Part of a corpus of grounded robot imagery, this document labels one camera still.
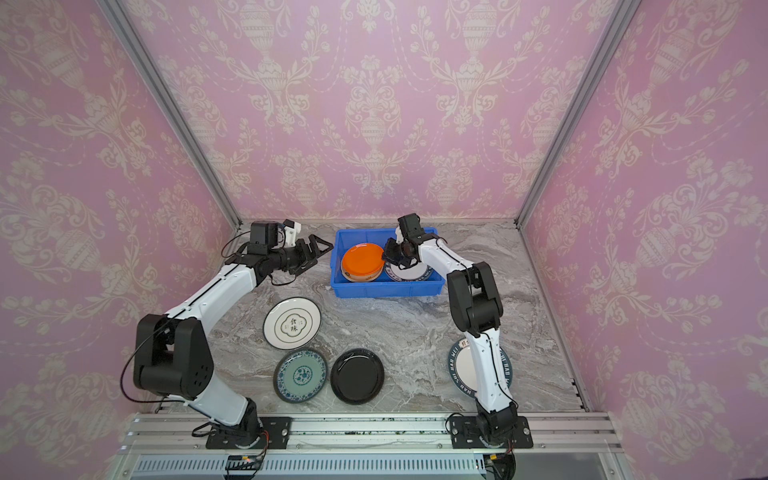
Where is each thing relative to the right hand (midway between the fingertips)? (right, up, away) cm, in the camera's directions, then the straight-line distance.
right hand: (383, 254), depth 102 cm
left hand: (-16, +1, -16) cm, 22 cm away
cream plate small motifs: (-7, -8, 0) cm, 11 cm away
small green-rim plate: (+12, -6, +1) cm, 13 cm away
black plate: (-7, -33, -20) cm, 39 cm away
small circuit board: (-34, -50, -29) cm, 67 cm away
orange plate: (-7, -2, +4) cm, 8 cm away
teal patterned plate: (-23, -34, -18) cm, 45 cm away
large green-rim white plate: (+23, -32, -18) cm, 43 cm away
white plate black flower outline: (-28, -21, -9) cm, 36 cm away
